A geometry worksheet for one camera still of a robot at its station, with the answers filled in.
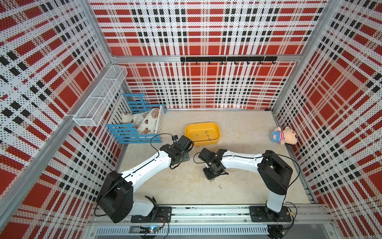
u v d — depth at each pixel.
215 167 0.65
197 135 1.05
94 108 0.84
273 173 0.48
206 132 1.08
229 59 0.90
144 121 1.05
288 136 0.95
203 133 1.08
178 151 0.61
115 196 0.41
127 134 0.99
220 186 0.83
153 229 0.69
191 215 0.75
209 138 1.04
